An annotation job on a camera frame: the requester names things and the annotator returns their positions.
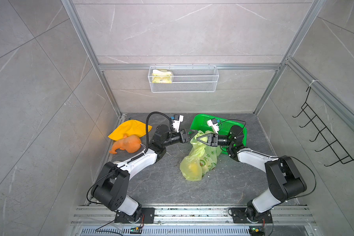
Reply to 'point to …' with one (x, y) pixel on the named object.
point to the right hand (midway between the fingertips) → (199, 141)
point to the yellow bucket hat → (130, 127)
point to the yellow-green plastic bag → (201, 159)
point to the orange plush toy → (131, 143)
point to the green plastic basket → (200, 123)
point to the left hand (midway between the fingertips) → (197, 130)
